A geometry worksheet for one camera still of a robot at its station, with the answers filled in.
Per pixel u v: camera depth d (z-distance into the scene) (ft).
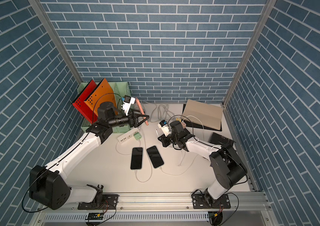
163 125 2.58
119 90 3.35
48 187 1.31
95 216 2.36
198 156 3.05
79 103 2.70
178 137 2.28
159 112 3.79
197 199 2.42
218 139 3.21
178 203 2.41
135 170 2.77
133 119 2.11
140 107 2.15
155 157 2.93
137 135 3.24
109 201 2.42
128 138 3.18
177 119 3.33
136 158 2.91
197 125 3.48
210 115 3.71
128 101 2.11
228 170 1.48
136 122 2.12
